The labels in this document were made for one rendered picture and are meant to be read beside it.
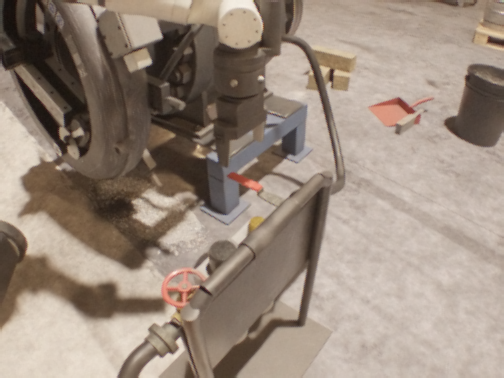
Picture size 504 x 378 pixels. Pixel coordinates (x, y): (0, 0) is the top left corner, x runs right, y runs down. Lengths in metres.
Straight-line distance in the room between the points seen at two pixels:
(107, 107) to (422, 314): 1.06
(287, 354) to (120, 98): 0.79
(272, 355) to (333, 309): 0.24
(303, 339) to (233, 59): 0.77
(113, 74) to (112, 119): 0.11
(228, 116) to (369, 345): 0.76
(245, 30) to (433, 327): 0.98
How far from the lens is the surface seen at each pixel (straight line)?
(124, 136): 0.95
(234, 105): 0.61
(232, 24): 0.55
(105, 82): 0.87
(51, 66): 1.24
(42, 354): 1.20
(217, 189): 1.30
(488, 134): 2.12
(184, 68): 1.17
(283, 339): 1.06
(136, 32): 0.78
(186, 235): 1.32
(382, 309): 1.17
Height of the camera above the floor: 0.95
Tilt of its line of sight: 40 degrees down
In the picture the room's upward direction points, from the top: 1 degrees counter-clockwise
